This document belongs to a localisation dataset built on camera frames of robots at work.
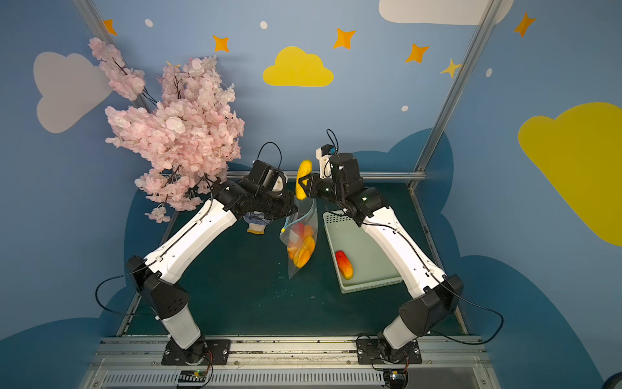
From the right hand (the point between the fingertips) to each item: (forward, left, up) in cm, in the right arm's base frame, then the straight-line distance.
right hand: (307, 177), depth 72 cm
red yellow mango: (-12, -14, -33) cm, 38 cm away
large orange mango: (-9, +2, -31) cm, 33 cm away
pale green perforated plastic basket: (-10, -20, -34) cm, 41 cm away
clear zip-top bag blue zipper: (-8, -1, -8) cm, 11 cm away
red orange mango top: (0, +3, -30) cm, 30 cm away
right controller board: (-45, -30, -40) cm, 67 cm away
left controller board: (-49, +33, -39) cm, 71 cm away
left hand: (-5, +2, -8) cm, 9 cm away
